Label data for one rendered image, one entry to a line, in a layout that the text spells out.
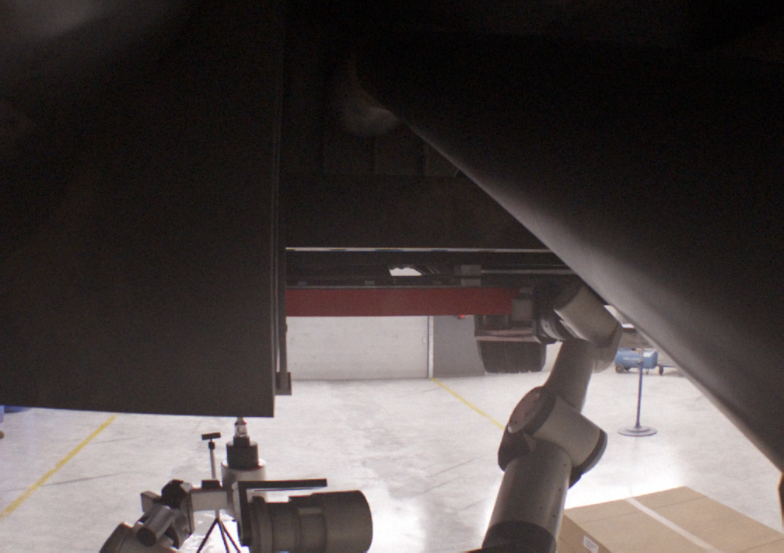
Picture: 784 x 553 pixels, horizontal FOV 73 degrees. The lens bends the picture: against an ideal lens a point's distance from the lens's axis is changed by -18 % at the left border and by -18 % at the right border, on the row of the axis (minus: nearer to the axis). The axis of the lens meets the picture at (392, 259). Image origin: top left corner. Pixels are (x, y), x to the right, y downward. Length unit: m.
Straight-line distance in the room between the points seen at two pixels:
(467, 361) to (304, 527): 9.65
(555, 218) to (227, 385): 0.10
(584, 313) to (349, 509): 0.58
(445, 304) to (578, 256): 1.05
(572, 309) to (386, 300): 0.36
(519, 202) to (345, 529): 0.43
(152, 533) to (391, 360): 9.08
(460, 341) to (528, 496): 9.38
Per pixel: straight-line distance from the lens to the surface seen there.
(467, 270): 1.23
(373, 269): 2.55
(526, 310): 1.21
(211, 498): 1.27
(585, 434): 0.86
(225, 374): 0.19
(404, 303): 1.19
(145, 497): 1.23
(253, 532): 0.57
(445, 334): 10.04
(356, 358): 9.90
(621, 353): 10.45
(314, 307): 1.18
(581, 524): 3.15
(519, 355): 2.37
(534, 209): 0.19
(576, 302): 1.02
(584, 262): 0.16
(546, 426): 0.84
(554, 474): 0.81
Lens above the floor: 1.68
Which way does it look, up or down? 1 degrees up
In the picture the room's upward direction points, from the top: straight up
